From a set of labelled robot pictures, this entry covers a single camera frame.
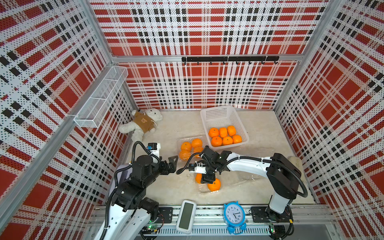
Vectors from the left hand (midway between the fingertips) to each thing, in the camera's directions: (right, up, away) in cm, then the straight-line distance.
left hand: (171, 157), depth 72 cm
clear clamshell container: (+6, +6, +26) cm, 28 cm away
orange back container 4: (+13, +1, +17) cm, 21 cm away
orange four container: (+38, +7, +24) cm, 45 cm away
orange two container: (+25, +5, +23) cm, 34 cm away
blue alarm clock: (+31, -28, -1) cm, 42 cm away
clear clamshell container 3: (+53, -2, +23) cm, 58 cm away
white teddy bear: (-27, +18, +32) cm, 46 cm away
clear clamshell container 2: (+27, -16, +13) cm, 34 cm away
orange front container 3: (+13, -13, +8) cm, 20 cm away
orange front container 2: (+35, +12, +29) cm, 47 cm away
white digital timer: (+8, -28, -3) cm, 29 cm away
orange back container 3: (+5, -2, +17) cm, 17 cm away
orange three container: (+32, +6, +24) cm, 40 cm away
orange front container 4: (+22, -18, +8) cm, 30 cm away
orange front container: (+30, +11, +28) cm, 42 cm away
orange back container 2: (+12, +4, +22) cm, 26 cm away
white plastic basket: (+32, +22, +43) cm, 58 cm away
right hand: (+17, -12, +12) cm, 24 cm away
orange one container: (+23, +11, +29) cm, 39 cm away
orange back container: (+5, +2, +22) cm, 23 cm away
